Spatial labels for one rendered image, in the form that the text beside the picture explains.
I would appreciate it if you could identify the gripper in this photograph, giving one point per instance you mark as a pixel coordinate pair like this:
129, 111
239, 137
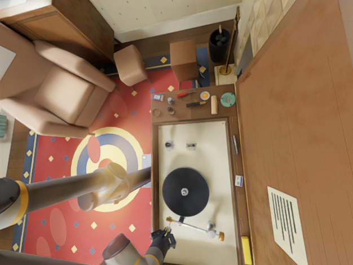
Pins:
167, 241

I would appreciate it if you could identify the silver tone arm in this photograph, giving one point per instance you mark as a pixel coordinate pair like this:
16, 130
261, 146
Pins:
193, 227

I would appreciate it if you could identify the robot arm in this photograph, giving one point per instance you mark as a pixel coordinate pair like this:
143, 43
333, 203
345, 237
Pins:
55, 190

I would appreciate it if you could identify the white spindle adaptor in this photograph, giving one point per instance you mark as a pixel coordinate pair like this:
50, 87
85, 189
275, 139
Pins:
184, 191

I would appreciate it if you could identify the black turntable platter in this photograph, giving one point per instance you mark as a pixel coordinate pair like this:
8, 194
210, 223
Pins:
193, 204

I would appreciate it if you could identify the yellow box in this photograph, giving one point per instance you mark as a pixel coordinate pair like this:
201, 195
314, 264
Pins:
246, 250

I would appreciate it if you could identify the blue white card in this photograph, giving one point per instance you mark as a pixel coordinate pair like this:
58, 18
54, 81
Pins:
238, 181

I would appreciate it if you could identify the blue grey pen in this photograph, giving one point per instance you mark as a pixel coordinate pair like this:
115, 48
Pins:
235, 144

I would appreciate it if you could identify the brown round puck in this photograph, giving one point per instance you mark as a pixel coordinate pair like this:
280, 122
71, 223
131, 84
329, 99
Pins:
156, 112

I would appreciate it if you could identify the brown grey round knob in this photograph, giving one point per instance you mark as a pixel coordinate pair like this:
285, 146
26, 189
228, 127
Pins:
171, 110

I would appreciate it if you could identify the white paper with black lines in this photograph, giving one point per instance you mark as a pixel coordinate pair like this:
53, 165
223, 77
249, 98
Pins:
286, 224

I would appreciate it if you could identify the grey cone weight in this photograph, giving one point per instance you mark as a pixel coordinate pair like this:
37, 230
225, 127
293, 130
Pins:
170, 100

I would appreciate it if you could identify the red patterned rug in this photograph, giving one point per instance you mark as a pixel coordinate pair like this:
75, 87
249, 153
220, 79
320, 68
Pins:
55, 154

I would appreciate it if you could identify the small blue white box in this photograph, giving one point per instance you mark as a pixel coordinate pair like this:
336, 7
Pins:
157, 97

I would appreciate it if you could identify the pale wooden block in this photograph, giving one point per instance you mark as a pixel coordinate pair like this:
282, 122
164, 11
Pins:
214, 104

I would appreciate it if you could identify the orange white round tin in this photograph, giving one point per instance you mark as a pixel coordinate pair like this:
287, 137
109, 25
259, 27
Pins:
205, 95

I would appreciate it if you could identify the green round disc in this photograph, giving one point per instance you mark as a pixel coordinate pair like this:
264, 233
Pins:
227, 99

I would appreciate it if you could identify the beige armchair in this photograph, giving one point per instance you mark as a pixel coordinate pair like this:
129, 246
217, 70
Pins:
63, 93

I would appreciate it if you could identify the beige footstool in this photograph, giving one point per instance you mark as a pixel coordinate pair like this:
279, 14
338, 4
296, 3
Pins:
129, 64

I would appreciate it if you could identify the brown wooden speaker box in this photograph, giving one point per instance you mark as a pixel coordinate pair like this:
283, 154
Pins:
184, 59

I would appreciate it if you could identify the white side cabinet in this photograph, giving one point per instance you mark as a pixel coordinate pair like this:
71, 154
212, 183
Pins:
5, 154

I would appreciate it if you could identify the large brown wooden panel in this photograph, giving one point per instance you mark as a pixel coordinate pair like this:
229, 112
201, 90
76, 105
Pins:
303, 124

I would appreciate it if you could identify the green ribbed object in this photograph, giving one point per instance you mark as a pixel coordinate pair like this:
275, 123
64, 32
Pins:
2, 125

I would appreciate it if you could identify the black round bin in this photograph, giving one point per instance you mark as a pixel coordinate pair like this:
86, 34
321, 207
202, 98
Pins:
219, 48

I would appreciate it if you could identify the brass floor lamp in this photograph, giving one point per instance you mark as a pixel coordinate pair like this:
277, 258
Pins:
230, 47

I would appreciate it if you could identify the brown wooden cupboard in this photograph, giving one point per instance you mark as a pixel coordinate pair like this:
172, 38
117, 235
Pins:
82, 22

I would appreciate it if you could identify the cream tiled fireplace surround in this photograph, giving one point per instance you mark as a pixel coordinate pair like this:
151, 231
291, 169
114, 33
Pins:
262, 24

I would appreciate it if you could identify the white sheet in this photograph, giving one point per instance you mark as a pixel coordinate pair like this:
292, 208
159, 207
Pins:
5, 63

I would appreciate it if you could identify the silver rocker switch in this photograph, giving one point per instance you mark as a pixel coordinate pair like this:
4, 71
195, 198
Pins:
191, 145

